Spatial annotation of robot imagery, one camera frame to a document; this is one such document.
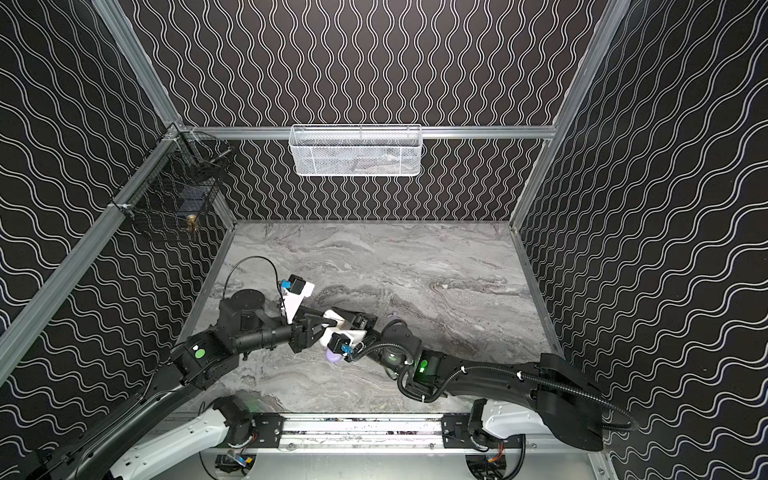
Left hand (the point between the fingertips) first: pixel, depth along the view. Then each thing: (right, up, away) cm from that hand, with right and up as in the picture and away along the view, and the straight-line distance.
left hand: (335, 322), depth 64 cm
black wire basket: (-57, +40, +36) cm, 78 cm away
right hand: (-1, +1, +4) cm, 4 cm away
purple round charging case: (-4, -15, +21) cm, 26 cm away
